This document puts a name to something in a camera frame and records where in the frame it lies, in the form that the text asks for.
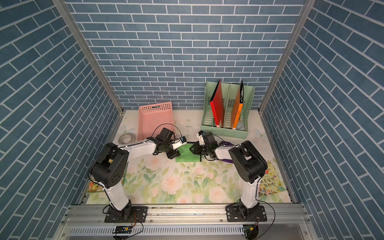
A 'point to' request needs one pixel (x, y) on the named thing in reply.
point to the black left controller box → (123, 229)
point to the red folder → (217, 103)
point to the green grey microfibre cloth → (186, 155)
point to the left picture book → (94, 186)
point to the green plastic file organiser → (229, 91)
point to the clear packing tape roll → (126, 138)
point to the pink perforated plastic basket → (153, 119)
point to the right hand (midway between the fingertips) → (193, 148)
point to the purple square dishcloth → (225, 144)
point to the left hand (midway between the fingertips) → (180, 149)
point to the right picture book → (271, 182)
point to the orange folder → (237, 109)
